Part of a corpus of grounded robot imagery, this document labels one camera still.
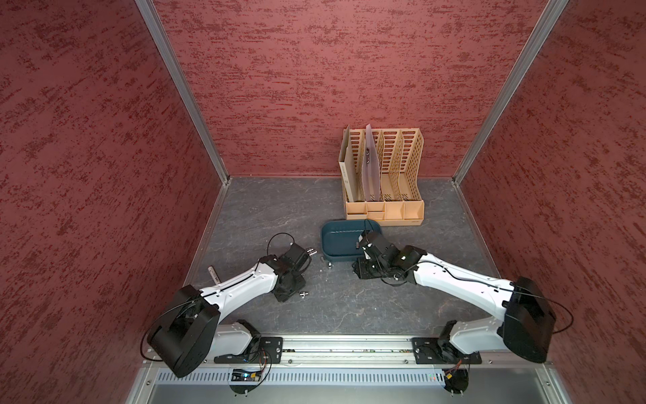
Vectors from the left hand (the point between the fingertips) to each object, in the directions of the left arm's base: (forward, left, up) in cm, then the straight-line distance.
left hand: (296, 293), depth 85 cm
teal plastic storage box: (+23, -16, -1) cm, 28 cm away
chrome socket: (+16, -4, 0) cm, 16 cm away
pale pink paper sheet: (+58, -30, +6) cm, 66 cm away
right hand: (+4, -21, +8) cm, 23 cm away
